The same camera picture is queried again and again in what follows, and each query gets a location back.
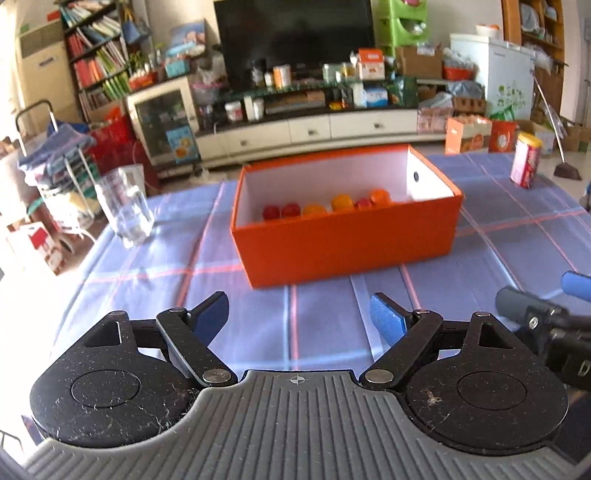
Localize clear glass mug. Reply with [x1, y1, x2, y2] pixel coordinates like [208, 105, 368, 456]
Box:
[95, 165, 154, 248]

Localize red candy jar yellow lid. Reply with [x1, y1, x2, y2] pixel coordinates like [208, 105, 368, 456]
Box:
[510, 132, 543, 189]

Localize glass door small cabinet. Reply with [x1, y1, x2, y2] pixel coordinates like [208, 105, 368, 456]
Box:
[126, 75, 199, 171]

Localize red tomato front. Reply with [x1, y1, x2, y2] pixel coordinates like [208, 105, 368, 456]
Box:
[281, 202, 301, 218]

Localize wooden shelf unit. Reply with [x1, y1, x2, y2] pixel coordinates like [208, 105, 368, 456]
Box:
[501, 0, 567, 113]

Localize orange cardboard box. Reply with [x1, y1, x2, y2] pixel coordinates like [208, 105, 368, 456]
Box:
[230, 145, 464, 288]

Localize trolley cart with cloth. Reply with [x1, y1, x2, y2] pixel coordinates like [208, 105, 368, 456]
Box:
[15, 99, 101, 239]

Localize black bookshelf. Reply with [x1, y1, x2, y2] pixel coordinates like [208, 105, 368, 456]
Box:
[55, 1, 142, 123]

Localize red tomato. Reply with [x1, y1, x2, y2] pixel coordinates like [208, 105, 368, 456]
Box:
[281, 202, 301, 218]
[263, 205, 281, 221]

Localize green stacking bins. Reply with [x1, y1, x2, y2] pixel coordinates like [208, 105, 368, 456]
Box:
[373, 0, 430, 57]

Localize red tomato back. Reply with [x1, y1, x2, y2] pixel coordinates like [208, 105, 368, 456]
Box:
[263, 205, 281, 221]

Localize black flat television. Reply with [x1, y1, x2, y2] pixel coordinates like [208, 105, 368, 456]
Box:
[214, 0, 374, 91]

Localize white tv cabinet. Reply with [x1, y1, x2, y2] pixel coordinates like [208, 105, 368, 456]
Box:
[194, 88, 446, 166]

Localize orange tangerine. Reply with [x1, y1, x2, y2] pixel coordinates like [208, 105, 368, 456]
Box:
[301, 203, 327, 216]
[331, 194, 356, 212]
[370, 189, 392, 206]

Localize white air conditioner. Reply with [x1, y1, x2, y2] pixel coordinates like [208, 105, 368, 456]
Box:
[16, 20, 82, 122]

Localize orange gift bag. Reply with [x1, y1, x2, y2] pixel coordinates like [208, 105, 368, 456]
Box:
[489, 120, 519, 153]

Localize brown cardboard box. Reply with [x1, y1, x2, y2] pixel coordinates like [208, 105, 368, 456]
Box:
[396, 46, 443, 80]

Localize blue plaid tablecloth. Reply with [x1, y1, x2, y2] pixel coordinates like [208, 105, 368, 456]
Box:
[50, 154, 590, 373]

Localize white chest freezer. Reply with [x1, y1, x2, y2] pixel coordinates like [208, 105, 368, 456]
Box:
[450, 33, 535, 121]

